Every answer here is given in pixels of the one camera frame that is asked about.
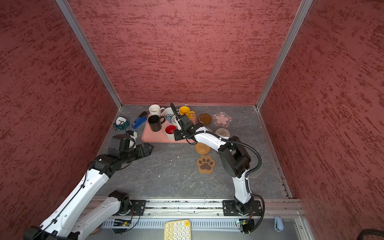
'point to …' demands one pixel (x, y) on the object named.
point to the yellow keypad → (179, 229)
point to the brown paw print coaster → (206, 164)
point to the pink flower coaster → (222, 119)
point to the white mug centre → (174, 120)
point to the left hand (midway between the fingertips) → (146, 152)
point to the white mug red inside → (169, 131)
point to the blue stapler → (142, 117)
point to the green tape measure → (121, 123)
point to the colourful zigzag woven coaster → (222, 132)
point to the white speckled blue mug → (168, 113)
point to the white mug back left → (155, 109)
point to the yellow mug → (185, 110)
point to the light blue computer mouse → (278, 224)
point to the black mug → (155, 122)
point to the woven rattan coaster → (202, 148)
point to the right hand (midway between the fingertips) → (175, 137)
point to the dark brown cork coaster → (204, 118)
